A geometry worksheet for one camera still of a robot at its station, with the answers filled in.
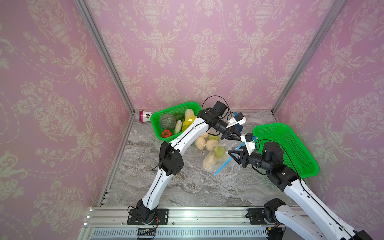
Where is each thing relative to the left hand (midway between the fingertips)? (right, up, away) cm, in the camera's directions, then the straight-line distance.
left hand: (241, 139), depth 73 cm
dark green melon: (-41, +9, +27) cm, 50 cm away
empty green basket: (+41, -12, +21) cm, 47 cm away
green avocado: (-34, +14, +39) cm, 53 cm away
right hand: (-8, -7, -3) cm, 11 cm away
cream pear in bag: (-13, -5, +22) cm, 26 cm away
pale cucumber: (-35, +6, +34) cm, 49 cm away
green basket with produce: (-27, +19, +39) cm, 51 cm away
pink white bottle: (-60, +13, +36) cm, 71 cm away
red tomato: (-42, +1, +27) cm, 50 cm away
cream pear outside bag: (-19, -4, +23) cm, 30 cm away
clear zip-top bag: (-8, -10, +12) cm, 18 cm away
